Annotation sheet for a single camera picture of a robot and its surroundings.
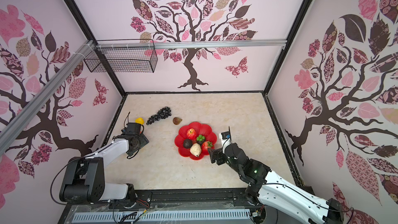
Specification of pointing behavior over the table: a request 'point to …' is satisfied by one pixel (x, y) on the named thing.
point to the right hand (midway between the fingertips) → (214, 146)
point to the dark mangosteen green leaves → (200, 139)
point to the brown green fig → (176, 121)
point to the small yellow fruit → (139, 120)
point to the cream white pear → (196, 150)
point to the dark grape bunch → (162, 113)
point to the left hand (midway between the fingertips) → (140, 146)
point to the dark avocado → (187, 143)
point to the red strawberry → (205, 145)
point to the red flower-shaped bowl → (203, 129)
